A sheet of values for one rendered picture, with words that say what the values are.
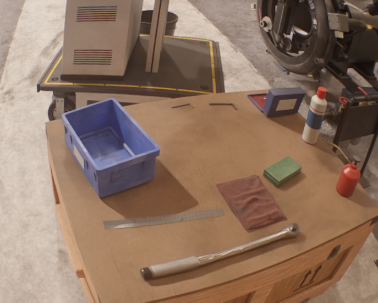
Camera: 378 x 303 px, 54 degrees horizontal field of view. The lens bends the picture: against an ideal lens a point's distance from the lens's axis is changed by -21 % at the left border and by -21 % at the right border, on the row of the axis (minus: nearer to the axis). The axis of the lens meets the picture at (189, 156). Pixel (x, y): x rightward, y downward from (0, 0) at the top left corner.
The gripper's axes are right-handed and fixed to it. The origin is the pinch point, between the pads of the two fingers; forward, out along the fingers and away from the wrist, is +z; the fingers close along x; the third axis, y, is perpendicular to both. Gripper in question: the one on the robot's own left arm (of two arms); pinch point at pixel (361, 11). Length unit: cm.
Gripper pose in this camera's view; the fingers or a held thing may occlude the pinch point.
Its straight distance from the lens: 247.1
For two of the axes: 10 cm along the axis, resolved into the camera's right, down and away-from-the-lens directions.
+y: 9.2, 0.9, 3.8
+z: -3.8, 0.4, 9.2
